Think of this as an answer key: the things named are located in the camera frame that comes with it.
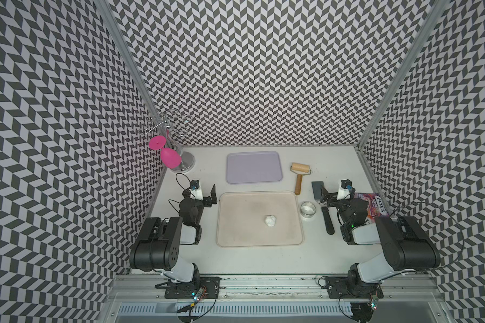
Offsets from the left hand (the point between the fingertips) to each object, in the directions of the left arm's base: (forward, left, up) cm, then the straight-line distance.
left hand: (204, 185), depth 91 cm
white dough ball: (-14, -30, -7) cm, 34 cm away
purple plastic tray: (+17, -19, -8) cm, 27 cm away
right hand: (-1, -57, 0) cm, 57 cm away
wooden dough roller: (+18, -49, -12) cm, 53 cm away
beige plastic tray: (-12, -17, -9) cm, 23 cm away
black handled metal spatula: (+7, -56, -13) cm, 58 cm away
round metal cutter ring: (-7, -48, -10) cm, 50 cm away
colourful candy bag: (-8, -79, -7) cm, 80 cm away
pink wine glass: (+9, +16, +9) cm, 20 cm away
